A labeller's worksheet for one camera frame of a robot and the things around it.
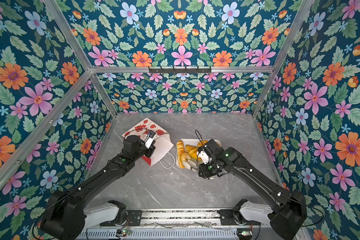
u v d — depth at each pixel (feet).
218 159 1.75
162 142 3.24
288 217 1.22
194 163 2.68
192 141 3.42
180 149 3.15
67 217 1.31
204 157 2.25
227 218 2.36
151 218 2.46
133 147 2.10
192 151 3.06
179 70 3.04
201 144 3.19
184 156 2.89
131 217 2.41
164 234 2.51
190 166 2.59
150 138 2.35
